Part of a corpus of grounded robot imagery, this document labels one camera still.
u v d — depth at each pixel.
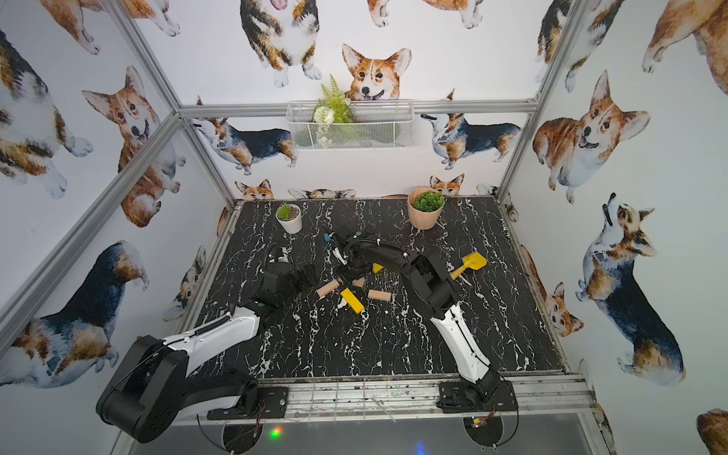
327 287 0.95
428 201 1.05
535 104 0.93
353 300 0.92
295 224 1.07
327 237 1.10
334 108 0.82
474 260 1.01
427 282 0.61
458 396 0.73
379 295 0.93
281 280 0.67
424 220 1.06
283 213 1.04
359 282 0.94
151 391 0.41
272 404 0.73
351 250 0.73
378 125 0.92
